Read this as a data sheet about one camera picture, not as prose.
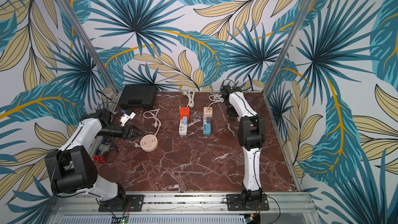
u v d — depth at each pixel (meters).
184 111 1.10
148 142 0.90
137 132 0.75
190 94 1.17
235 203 0.73
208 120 0.98
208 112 0.97
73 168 0.47
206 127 0.97
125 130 0.72
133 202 0.73
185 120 0.96
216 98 1.15
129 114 0.76
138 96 1.14
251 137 0.58
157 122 1.00
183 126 0.97
